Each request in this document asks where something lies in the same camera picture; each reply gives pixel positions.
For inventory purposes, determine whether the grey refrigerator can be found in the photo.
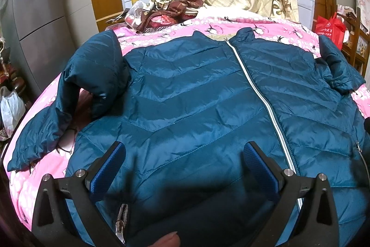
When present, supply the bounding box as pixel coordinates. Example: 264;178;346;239
1;0;76;100

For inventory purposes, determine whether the white plastic bag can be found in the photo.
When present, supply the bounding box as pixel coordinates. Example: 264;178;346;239
1;86;26;137

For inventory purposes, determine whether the operator thumb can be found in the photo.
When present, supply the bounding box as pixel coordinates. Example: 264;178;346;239
152;231;181;247

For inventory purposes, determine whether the teal quilted down jacket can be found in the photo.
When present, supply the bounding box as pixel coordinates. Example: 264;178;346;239
7;27;370;247

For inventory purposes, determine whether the wooden chair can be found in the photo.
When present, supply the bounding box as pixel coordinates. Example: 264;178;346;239
336;4;369;77

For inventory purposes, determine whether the pink penguin bed cover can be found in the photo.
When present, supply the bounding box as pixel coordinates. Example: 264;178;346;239
2;7;370;231

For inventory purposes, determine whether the red shopping bag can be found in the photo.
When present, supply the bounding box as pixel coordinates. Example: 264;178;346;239
314;13;346;50

